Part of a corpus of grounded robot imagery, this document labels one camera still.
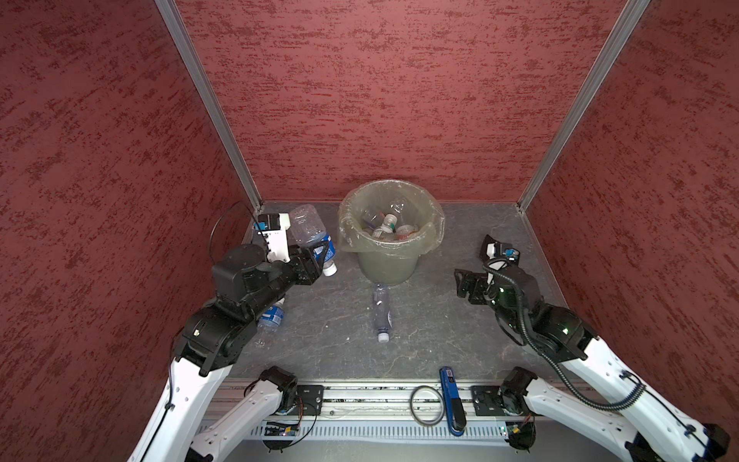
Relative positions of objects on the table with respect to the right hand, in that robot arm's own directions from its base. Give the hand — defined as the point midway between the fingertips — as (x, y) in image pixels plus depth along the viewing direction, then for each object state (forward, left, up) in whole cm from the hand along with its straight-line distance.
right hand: (468, 279), depth 71 cm
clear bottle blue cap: (+25, +24, -4) cm, 35 cm away
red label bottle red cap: (+23, +14, -9) cm, 29 cm away
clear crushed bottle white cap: (+2, +22, -21) cm, 31 cm away
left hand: (0, +35, +14) cm, 38 cm away
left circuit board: (-28, +49, -24) cm, 62 cm away
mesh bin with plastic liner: (+14, +19, -12) cm, 27 cm away
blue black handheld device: (-25, +5, -19) cm, 31 cm away
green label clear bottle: (+24, +19, -7) cm, 32 cm away
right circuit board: (-31, -12, -24) cm, 41 cm away
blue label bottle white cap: (-2, +55, -18) cm, 58 cm away
